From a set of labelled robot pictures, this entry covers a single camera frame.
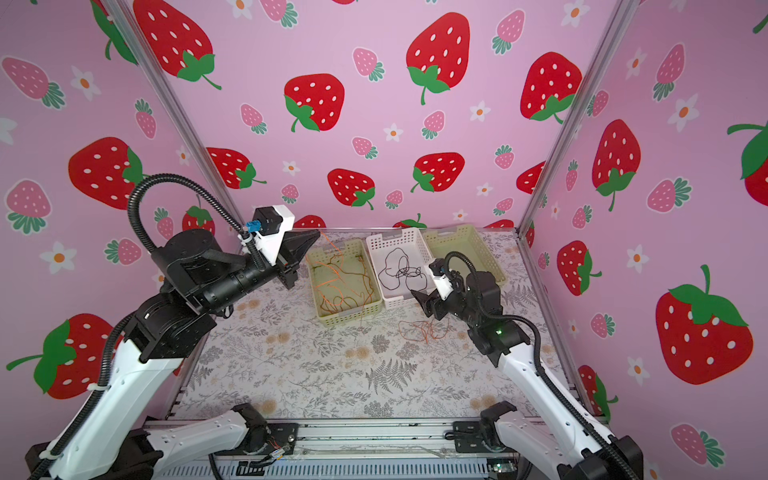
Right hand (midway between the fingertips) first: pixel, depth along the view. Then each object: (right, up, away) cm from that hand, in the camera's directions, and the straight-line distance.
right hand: (423, 281), depth 74 cm
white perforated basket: (-1, +12, +41) cm, 43 cm away
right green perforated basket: (+12, +12, +40) cm, 44 cm away
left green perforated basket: (-20, 0, +32) cm, 37 cm away
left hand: (-22, +11, -22) cm, 33 cm away
